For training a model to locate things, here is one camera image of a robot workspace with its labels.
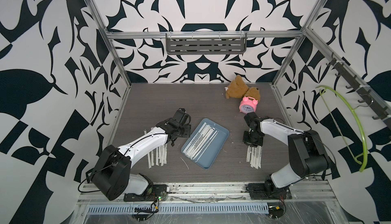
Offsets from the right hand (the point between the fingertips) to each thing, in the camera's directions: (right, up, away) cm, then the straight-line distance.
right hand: (247, 141), depth 91 cm
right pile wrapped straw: (+2, -6, -6) cm, 9 cm away
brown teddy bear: (-2, +32, +14) cm, 35 cm away
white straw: (-30, +1, 0) cm, 30 cm away
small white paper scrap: (-36, -10, -8) cm, 38 cm away
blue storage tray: (-25, 0, -2) cm, 25 cm away
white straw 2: (-26, 0, -2) cm, 26 cm away
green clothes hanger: (+33, +1, -30) cm, 45 cm away
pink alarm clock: (+3, +22, +6) cm, 23 cm away
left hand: (-36, +10, -4) cm, 38 cm away
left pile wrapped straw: (-50, -6, -6) cm, 50 cm away
